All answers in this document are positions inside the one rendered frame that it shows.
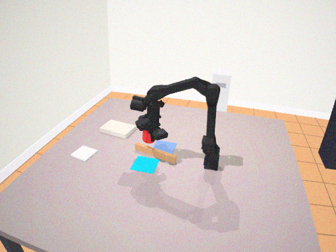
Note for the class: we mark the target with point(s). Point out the red translucent cup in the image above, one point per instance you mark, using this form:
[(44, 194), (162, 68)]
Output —
[(146, 137)]

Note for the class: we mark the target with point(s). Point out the white flat square pad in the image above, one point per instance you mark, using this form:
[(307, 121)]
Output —
[(84, 153)]

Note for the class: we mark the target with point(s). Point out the tan wooden bar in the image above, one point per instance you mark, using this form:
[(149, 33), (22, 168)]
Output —
[(156, 153)]

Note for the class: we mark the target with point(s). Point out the cream flat rectangular block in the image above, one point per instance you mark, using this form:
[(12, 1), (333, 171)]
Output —
[(119, 129)]

